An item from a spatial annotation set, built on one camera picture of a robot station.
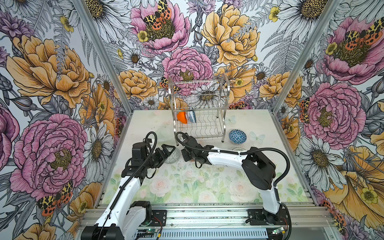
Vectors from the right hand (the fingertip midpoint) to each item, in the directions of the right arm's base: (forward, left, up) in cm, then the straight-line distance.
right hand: (186, 155), depth 91 cm
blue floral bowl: (+25, -3, +7) cm, 26 cm away
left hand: (-6, +7, +9) cm, 13 cm away
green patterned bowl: (+1, +8, -3) cm, 9 cm away
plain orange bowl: (+25, +3, +7) cm, 26 cm away
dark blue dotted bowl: (+16, -35, -4) cm, 38 cm away
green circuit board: (-37, +18, -5) cm, 41 cm away
